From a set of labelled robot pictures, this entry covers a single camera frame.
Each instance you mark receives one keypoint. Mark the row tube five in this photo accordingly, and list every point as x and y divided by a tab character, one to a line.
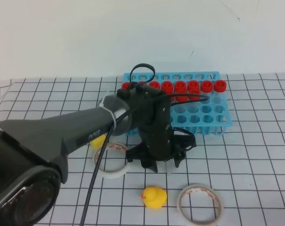
179	98
180	86

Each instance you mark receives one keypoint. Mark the white tape roll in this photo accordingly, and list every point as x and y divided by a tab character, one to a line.
198	188
114	163

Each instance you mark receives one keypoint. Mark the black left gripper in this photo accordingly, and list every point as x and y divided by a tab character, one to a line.
151	116

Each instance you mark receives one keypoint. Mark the back row tube six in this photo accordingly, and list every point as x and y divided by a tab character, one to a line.
193	85

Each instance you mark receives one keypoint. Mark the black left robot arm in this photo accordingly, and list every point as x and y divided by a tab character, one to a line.
33	153

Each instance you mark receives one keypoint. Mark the front row tube six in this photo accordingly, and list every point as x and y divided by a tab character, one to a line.
194	98

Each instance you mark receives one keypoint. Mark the yellow rubber duck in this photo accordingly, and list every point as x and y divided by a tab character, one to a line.
154	197

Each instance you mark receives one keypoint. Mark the right white tape roll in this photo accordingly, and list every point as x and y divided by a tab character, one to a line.
198	188

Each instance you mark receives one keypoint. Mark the blue test tube rack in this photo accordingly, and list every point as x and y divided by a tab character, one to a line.
193	116

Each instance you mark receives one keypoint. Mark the front row tube five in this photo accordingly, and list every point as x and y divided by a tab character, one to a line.
179	98

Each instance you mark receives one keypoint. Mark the yellow foam cube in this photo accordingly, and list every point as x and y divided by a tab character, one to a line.
98	142

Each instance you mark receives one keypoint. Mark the row tube six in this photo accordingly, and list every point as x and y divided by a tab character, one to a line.
193	85
194	98

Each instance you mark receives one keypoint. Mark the back row tube seven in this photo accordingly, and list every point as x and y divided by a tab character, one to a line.
207	90

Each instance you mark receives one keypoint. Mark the back row tube five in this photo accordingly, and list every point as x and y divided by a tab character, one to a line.
180	86

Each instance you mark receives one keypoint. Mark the left white tape roll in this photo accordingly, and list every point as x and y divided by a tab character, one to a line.
114	163

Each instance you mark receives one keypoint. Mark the back row tube three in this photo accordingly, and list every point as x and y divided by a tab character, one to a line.
155	84

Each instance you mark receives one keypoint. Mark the back row tube one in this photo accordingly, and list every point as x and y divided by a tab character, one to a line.
127	85

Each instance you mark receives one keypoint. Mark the back row tube eight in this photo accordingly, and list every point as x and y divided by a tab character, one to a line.
219	89

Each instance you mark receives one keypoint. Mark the back row tube four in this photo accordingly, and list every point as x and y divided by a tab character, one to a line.
168	87

